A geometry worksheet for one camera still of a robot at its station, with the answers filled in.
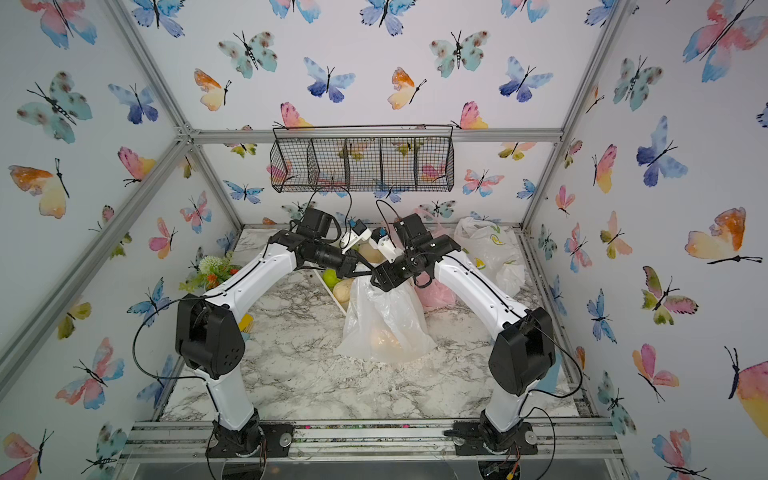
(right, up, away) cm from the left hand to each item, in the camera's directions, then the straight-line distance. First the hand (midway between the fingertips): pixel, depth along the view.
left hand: (376, 268), depth 80 cm
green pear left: (-16, -4, +19) cm, 25 cm away
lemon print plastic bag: (+39, +5, +24) cm, 46 cm away
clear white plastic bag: (+2, -15, -2) cm, 15 cm away
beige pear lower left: (-12, -8, +14) cm, 20 cm away
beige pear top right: (-1, +4, -6) cm, 7 cm away
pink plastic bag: (+17, -9, +14) cm, 23 cm away
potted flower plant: (-46, -1, +5) cm, 47 cm away
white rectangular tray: (-6, -7, 0) cm, 9 cm away
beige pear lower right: (+2, -21, +4) cm, 21 cm away
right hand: (+2, -1, +1) cm, 3 cm away
